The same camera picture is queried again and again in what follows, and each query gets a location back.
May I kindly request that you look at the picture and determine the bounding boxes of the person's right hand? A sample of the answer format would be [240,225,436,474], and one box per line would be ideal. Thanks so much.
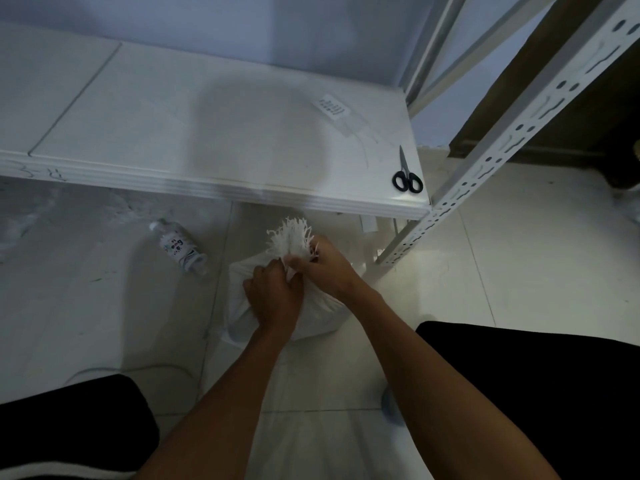
[284,236,362,303]

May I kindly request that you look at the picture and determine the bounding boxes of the person's left hand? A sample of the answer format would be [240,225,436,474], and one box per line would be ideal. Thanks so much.
[242,258,305,336]

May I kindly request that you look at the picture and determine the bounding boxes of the white woven sack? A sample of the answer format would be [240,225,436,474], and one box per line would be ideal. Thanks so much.
[223,218,353,345]

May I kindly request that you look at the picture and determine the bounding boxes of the person's right forearm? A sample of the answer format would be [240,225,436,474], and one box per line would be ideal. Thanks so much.
[345,280,563,480]

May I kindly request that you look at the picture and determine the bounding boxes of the person's left forearm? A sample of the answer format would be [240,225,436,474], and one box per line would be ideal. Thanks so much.
[132,326,296,480]

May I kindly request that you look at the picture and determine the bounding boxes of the clear plastic bottle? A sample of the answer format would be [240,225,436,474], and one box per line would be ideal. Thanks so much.
[148,220,209,275]

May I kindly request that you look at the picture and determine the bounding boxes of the clear plastic bag with label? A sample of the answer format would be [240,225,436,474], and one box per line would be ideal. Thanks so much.
[310,92,388,165]

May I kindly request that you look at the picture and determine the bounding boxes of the person's left leg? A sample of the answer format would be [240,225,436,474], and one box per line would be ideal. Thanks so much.
[0,374,161,480]

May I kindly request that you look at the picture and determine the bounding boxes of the person's leg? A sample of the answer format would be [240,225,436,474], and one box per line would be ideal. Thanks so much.
[415,321,640,480]
[0,374,161,480]

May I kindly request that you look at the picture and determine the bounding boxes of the person's right leg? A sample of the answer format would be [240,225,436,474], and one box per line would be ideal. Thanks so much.
[415,321,640,480]

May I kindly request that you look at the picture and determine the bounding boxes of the brown wooden door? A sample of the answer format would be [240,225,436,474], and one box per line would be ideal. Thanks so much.
[447,0,640,168]

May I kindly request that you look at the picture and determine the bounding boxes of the black-handled scissors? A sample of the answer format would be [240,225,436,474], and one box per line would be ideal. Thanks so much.
[391,145,424,194]

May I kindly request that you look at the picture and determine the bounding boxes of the white cable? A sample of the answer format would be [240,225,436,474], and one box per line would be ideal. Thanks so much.
[65,315,226,395]

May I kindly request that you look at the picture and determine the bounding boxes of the white perforated metal shelf post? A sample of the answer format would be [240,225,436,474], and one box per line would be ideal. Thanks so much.
[375,0,640,268]

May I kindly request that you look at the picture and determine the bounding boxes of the white metal shelf frame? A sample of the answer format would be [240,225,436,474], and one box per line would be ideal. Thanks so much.
[404,0,561,115]

